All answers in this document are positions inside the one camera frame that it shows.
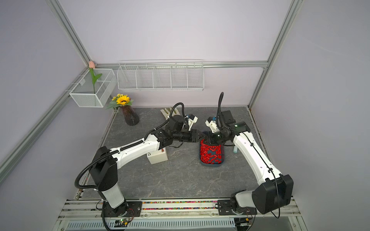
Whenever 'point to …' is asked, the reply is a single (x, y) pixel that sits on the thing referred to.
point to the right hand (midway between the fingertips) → (205, 141)
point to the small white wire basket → (86, 94)
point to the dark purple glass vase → (130, 117)
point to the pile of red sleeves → (210, 154)
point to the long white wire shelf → (161, 75)
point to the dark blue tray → (216, 165)
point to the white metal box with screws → (157, 156)
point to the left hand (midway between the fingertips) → (205, 138)
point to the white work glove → (166, 113)
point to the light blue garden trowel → (235, 149)
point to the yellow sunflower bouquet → (120, 100)
